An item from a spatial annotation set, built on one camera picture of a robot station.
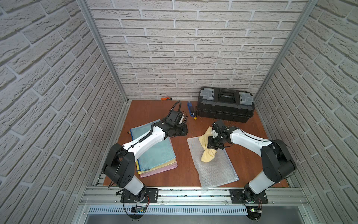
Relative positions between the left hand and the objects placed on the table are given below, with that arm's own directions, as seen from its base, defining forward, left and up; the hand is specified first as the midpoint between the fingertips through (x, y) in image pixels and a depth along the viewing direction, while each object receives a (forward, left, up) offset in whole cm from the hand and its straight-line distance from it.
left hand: (189, 129), depth 85 cm
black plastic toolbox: (+19, -26, +3) cm, 33 cm away
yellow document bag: (-21, +29, -14) cm, 39 cm away
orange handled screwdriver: (+42, +18, -14) cm, 48 cm away
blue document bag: (-10, +17, -13) cm, 24 cm away
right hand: (-7, -13, -10) cm, 18 cm away
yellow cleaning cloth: (-12, -13, -10) cm, 20 cm away
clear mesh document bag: (-21, -18, -15) cm, 32 cm away
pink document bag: (-20, +18, -15) cm, 31 cm away
